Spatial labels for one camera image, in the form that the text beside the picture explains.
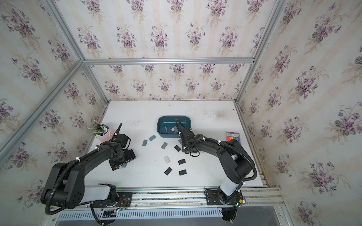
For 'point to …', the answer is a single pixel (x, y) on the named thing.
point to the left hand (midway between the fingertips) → (128, 162)
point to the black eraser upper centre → (177, 148)
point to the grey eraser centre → (164, 145)
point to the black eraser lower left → (168, 171)
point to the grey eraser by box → (180, 140)
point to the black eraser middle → (181, 161)
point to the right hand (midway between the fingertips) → (188, 148)
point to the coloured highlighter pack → (230, 135)
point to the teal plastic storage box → (167, 126)
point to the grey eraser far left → (124, 165)
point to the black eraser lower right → (182, 172)
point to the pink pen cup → (102, 132)
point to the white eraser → (167, 159)
